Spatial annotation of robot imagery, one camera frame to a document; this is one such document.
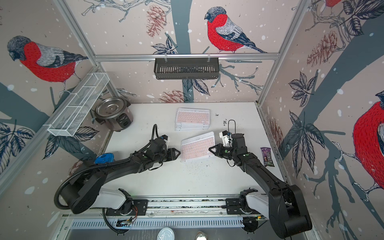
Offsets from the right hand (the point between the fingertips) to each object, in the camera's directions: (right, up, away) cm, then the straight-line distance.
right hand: (210, 147), depth 83 cm
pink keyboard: (-8, -1, +6) cm, 9 cm away
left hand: (-17, -3, +4) cm, 18 cm away
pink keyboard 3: (-11, +10, +23) cm, 28 cm away
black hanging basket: (-16, +52, +23) cm, 59 cm away
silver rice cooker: (-60, +20, +11) cm, 64 cm away
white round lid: (-21, -33, -20) cm, 44 cm away
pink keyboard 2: (-10, +18, +24) cm, 32 cm away
